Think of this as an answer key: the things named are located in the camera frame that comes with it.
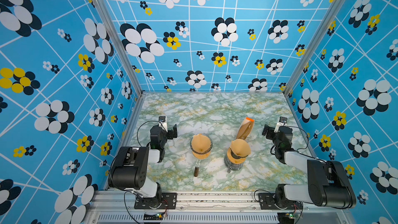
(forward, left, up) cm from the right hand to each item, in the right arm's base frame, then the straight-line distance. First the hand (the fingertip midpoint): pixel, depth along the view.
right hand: (275, 126), depth 91 cm
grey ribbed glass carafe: (-23, +29, 0) cm, 37 cm away
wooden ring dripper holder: (-21, +27, +3) cm, 35 cm away
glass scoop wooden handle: (-25, +46, -1) cm, 52 cm away
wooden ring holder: (-21, +44, +5) cm, 49 cm away
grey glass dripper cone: (-20, +40, +10) cm, 46 cm away
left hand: (+2, +64, +1) cm, 64 cm away
